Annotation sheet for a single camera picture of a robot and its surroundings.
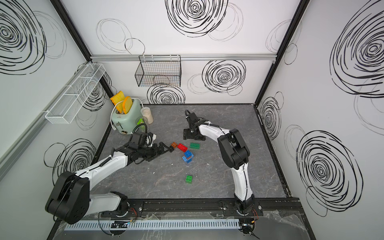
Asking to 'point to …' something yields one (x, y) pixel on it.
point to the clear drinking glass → (143, 124)
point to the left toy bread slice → (118, 97)
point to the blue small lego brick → (188, 154)
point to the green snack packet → (141, 121)
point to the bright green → (189, 179)
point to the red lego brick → (182, 147)
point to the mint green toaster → (125, 123)
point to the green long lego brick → (196, 146)
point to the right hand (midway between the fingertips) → (192, 136)
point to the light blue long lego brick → (188, 160)
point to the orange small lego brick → (174, 144)
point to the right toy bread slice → (127, 104)
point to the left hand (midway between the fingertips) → (164, 151)
